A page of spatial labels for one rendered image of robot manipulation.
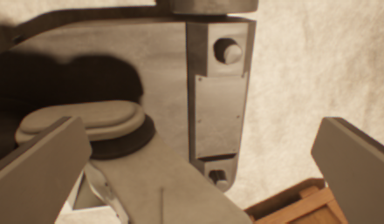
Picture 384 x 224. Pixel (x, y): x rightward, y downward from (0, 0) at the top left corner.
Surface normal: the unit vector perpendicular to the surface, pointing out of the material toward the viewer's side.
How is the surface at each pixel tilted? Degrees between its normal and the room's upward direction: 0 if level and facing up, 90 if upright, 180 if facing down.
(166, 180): 90
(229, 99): 0
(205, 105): 0
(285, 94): 0
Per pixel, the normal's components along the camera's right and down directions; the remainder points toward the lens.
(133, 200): -0.01, -0.87
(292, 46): 0.18, 0.49
